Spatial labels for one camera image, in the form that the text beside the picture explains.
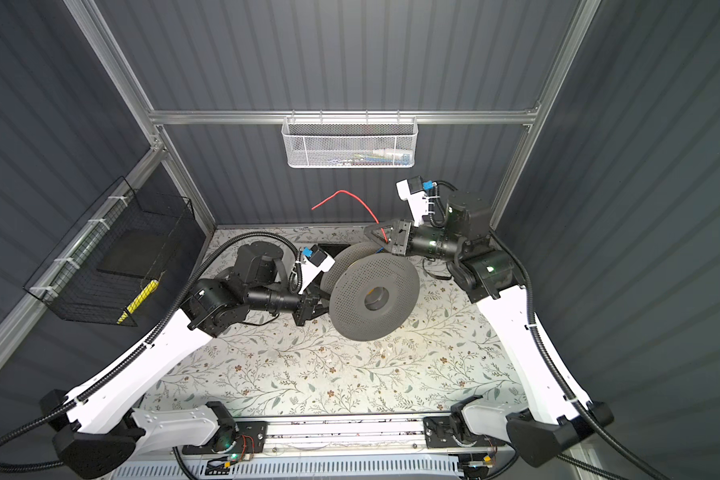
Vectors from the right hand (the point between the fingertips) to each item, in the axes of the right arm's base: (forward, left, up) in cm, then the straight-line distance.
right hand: (367, 237), depth 57 cm
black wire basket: (-4, +64, -10) cm, 65 cm away
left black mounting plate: (-27, +31, -42) cm, 59 cm away
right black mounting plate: (-26, -17, -44) cm, 54 cm away
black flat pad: (+7, +58, -12) cm, 60 cm away
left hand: (-7, +6, -13) cm, 15 cm away
